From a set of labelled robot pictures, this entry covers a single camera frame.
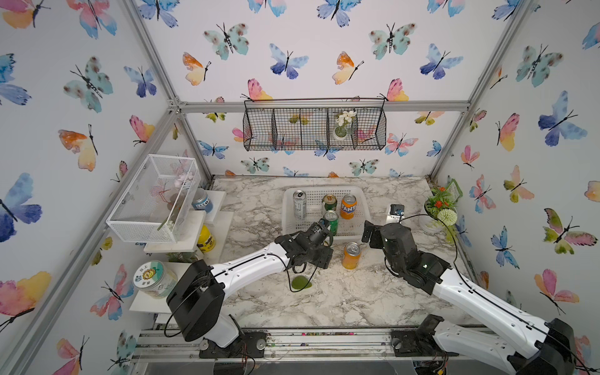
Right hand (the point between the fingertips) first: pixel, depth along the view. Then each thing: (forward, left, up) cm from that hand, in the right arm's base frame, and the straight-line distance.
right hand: (380, 221), depth 76 cm
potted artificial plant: (+11, -26, -8) cm, 29 cm away
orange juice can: (-6, +8, -13) cm, 16 cm away
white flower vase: (+39, +11, +7) cm, 41 cm away
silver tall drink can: (+14, +28, -11) cm, 33 cm away
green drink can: (+9, +14, -11) cm, 20 cm away
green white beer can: (+17, +16, -11) cm, 25 cm away
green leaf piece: (-12, +26, -25) cm, 38 cm away
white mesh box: (0, +69, +7) cm, 70 cm away
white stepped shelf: (+14, +65, -24) cm, 71 cm away
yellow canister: (-2, +62, -14) cm, 64 cm away
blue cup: (+5, +61, 0) cm, 61 cm away
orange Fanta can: (+15, +8, -12) cm, 21 cm away
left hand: (-5, +17, -12) cm, 21 cm away
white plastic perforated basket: (+11, +7, -23) cm, 26 cm away
